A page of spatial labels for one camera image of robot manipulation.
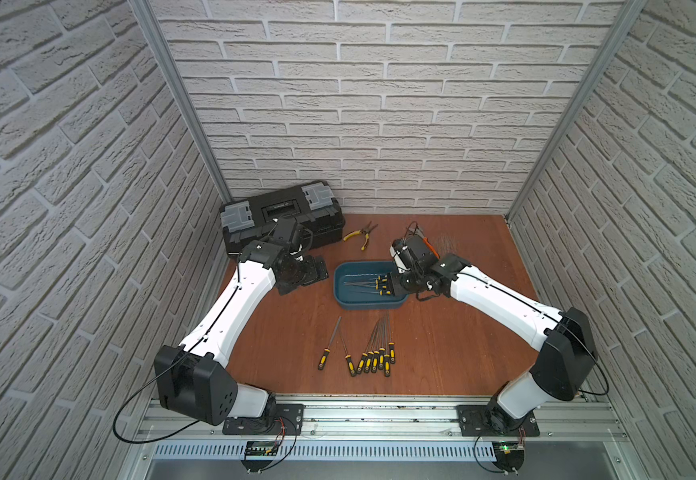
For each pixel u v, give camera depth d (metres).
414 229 1.17
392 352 0.84
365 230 1.14
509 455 0.70
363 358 0.83
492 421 0.64
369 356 0.83
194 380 0.39
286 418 0.74
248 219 0.95
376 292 0.97
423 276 0.61
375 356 0.83
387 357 0.83
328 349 0.85
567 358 0.42
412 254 0.63
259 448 0.73
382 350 0.85
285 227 0.63
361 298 0.95
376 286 0.97
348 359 0.83
